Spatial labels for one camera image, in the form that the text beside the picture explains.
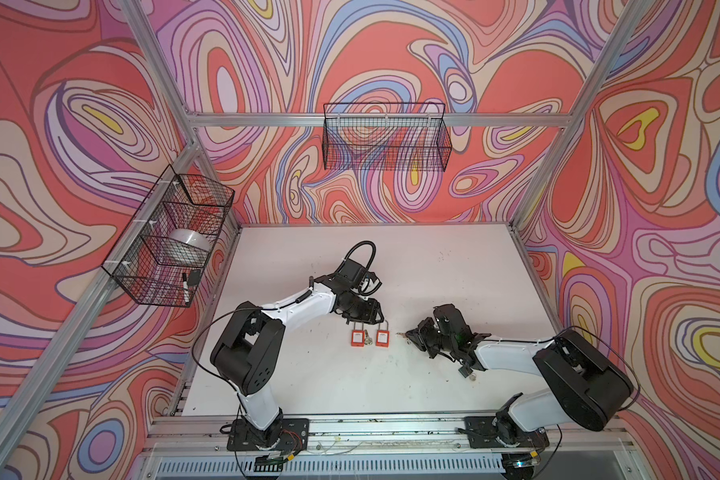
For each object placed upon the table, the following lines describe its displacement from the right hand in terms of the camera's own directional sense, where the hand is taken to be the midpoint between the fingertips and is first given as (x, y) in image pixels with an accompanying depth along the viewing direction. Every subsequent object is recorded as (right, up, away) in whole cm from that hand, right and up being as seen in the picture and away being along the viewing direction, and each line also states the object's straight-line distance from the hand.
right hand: (405, 337), depth 89 cm
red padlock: (-7, 0, -1) cm, 7 cm away
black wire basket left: (-64, +40, -9) cm, 76 cm away
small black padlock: (+17, -8, -5) cm, 19 cm away
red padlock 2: (-14, +1, 0) cm, 14 cm away
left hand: (-7, +7, -2) cm, 10 cm away
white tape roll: (-55, +27, -19) cm, 64 cm away
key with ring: (-11, 0, 0) cm, 12 cm away
